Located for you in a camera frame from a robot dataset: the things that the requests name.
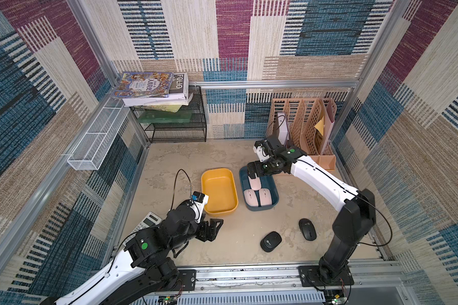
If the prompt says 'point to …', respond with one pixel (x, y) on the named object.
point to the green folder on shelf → (151, 117)
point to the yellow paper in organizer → (320, 126)
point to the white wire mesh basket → (91, 150)
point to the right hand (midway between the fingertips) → (256, 169)
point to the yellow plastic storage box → (219, 184)
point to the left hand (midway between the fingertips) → (215, 218)
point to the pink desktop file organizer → (307, 124)
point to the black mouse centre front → (270, 241)
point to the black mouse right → (308, 229)
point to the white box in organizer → (282, 131)
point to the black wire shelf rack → (196, 128)
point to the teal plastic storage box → (267, 182)
